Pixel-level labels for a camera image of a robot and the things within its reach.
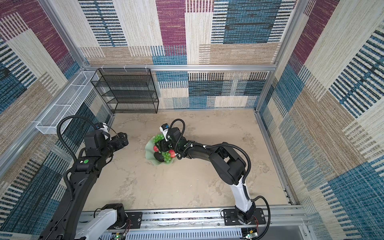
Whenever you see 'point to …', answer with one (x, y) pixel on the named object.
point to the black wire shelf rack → (127, 90)
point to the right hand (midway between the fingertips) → (160, 142)
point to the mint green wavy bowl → (150, 154)
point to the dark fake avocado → (158, 156)
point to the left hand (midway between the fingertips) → (119, 134)
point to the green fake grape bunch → (167, 157)
